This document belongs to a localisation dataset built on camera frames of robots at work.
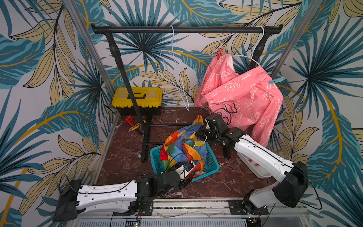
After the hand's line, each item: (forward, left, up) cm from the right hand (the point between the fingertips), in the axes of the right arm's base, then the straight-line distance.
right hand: (194, 133), depth 78 cm
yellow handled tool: (+18, +40, -18) cm, 48 cm away
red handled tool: (+28, +47, -19) cm, 58 cm away
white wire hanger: (-10, -4, +10) cm, 14 cm away
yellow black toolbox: (+34, +30, -6) cm, 45 cm away
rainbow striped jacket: (-6, +6, -4) cm, 9 cm away
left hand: (-18, +4, -6) cm, 19 cm away
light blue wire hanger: (+47, +13, +14) cm, 51 cm away
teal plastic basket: (-11, -11, -16) cm, 22 cm away
